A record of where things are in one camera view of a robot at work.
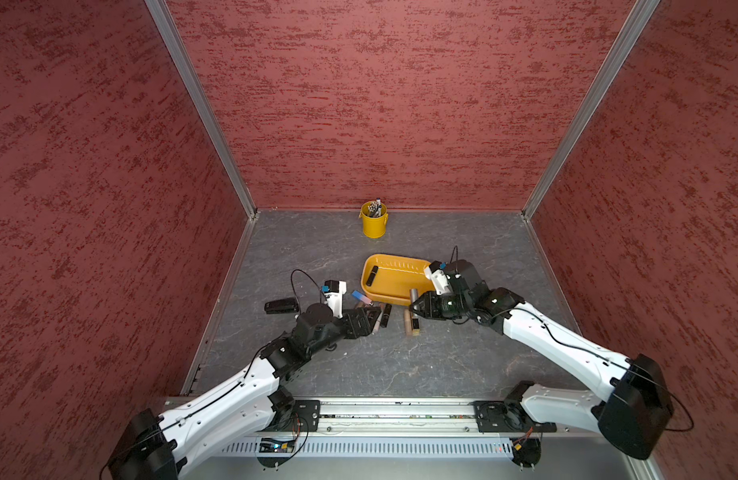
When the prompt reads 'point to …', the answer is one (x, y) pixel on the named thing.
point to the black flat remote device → (281, 306)
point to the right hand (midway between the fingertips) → (413, 314)
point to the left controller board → (268, 445)
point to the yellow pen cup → (373, 227)
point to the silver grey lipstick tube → (413, 294)
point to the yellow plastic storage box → (395, 277)
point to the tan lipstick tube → (408, 322)
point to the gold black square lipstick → (415, 327)
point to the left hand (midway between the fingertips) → (369, 317)
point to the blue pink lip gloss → (361, 297)
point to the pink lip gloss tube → (378, 320)
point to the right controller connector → (526, 451)
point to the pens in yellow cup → (375, 208)
